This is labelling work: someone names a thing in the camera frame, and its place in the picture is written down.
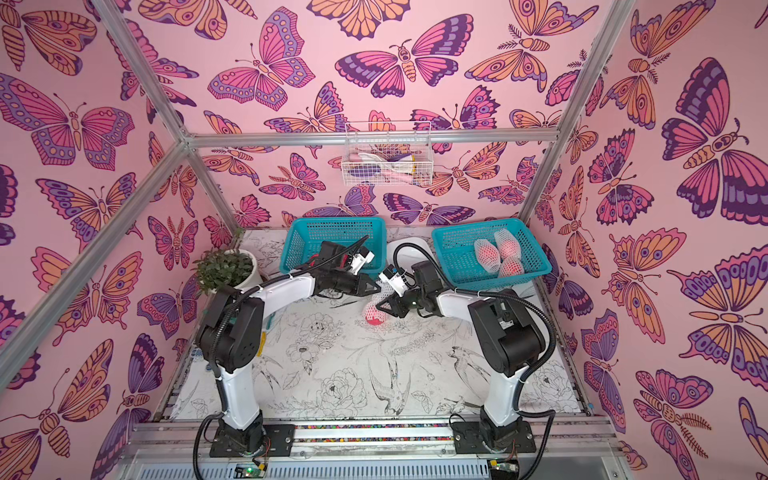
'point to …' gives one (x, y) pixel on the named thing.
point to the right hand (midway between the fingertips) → (384, 300)
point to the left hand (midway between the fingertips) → (383, 288)
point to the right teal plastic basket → (456, 247)
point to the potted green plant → (230, 268)
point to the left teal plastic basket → (305, 235)
